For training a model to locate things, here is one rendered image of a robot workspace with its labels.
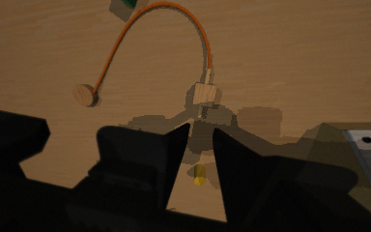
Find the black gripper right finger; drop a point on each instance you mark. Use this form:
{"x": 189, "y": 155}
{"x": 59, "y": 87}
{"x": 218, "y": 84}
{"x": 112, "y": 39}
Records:
{"x": 247, "y": 179}

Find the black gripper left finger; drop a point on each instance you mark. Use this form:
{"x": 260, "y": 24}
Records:
{"x": 163, "y": 151}

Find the round wooden button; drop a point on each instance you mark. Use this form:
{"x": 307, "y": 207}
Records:
{"x": 84, "y": 94}

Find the green block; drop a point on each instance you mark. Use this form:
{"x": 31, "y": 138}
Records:
{"x": 132, "y": 3}

